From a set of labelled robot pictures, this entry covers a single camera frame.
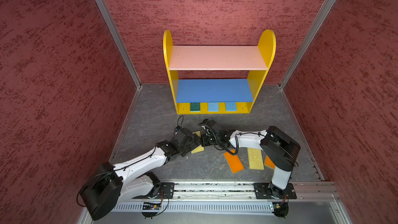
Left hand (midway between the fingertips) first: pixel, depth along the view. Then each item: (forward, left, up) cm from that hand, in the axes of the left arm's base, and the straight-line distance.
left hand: (196, 146), depth 84 cm
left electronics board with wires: (-27, +23, -8) cm, 36 cm away
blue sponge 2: (+31, -23, -4) cm, 39 cm away
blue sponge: (+31, -10, -4) cm, 33 cm away
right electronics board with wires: (-28, -41, -6) cm, 49 cm away
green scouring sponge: (+28, +2, -2) cm, 28 cm away
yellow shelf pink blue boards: (+26, -11, +12) cm, 31 cm away
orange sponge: (-7, -21, -5) cm, 22 cm away
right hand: (+3, -1, -4) cm, 4 cm away
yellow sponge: (-1, -2, 0) cm, 2 cm away
